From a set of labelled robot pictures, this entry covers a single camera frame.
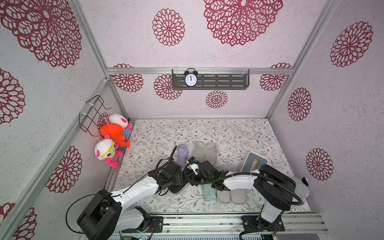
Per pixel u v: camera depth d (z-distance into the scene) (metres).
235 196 0.82
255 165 0.94
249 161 0.92
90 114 0.78
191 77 0.90
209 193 0.80
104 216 0.41
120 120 0.94
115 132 0.95
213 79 0.93
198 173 0.76
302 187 0.65
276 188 0.46
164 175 0.66
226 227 0.73
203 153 1.00
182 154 0.96
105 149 0.81
